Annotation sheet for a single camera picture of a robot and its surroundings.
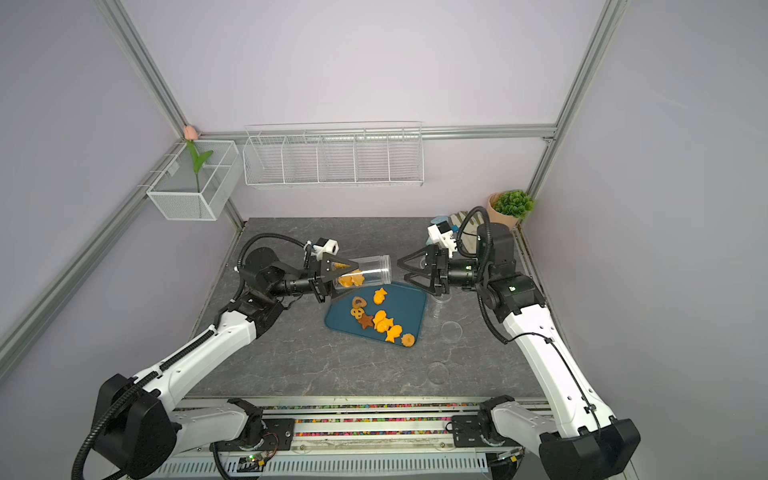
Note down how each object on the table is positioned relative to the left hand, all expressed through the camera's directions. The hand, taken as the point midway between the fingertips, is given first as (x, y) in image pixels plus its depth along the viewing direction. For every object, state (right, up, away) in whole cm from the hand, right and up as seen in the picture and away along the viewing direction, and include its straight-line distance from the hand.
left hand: (358, 280), depth 62 cm
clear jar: (+3, +2, +1) cm, 3 cm away
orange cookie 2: (+5, -17, +29) cm, 34 cm away
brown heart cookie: (-4, -11, +34) cm, 36 cm away
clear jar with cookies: (+21, -11, +30) cm, 38 cm away
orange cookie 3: (+7, -19, +28) cm, 34 cm away
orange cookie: (+3, -14, +31) cm, 34 cm away
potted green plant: (+48, +22, +45) cm, 70 cm away
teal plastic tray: (+7, -14, +31) cm, 35 cm away
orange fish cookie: (+2, -9, +36) cm, 37 cm away
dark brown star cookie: (-1, -16, +29) cm, 33 cm away
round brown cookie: (+11, -20, +26) cm, 35 cm away
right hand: (+9, +2, -1) cm, 9 cm away
